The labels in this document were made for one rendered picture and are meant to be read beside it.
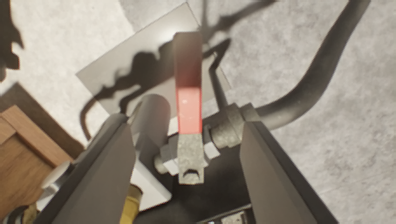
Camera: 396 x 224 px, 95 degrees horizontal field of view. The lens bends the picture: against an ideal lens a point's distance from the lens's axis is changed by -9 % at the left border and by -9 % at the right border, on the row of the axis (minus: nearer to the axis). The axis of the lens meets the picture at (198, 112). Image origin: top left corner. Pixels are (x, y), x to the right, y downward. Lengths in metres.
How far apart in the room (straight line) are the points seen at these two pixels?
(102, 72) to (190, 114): 0.57
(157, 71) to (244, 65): 0.28
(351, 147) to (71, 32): 1.15
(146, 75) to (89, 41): 0.20
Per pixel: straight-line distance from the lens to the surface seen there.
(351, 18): 0.36
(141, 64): 0.66
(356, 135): 1.04
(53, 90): 0.82
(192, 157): 0.20
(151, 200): 0.27
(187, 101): 0.15
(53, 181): 0.32
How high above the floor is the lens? 0.62
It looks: 61 degrees down
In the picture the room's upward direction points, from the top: 176 degrees clockwise
